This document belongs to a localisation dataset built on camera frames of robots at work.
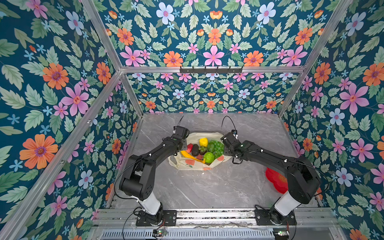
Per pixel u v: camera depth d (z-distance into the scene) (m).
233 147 0.67
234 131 0.79
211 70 0.93
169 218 0.74
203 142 0.99
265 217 0.74
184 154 0.92
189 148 0.95
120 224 0.72
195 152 0.93
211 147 0.96
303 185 0.44
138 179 0.46
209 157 0.89
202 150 0.93
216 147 0.95
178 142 0.69
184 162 0.86
